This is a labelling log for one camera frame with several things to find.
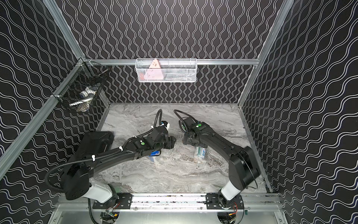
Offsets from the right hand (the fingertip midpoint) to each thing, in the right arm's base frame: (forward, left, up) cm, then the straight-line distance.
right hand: (194, 141), depth 87 cm
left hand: (-1, +13, +7) cm, 15 cm away
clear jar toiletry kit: (-5, -3, -4) cm, 7 cm away
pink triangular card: (+35, +26, +27) cm, 51 cm away
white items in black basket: (+19, +67, +20) cm, 73 cm away
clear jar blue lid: (-9, +24, -2) cm, 26 cm away
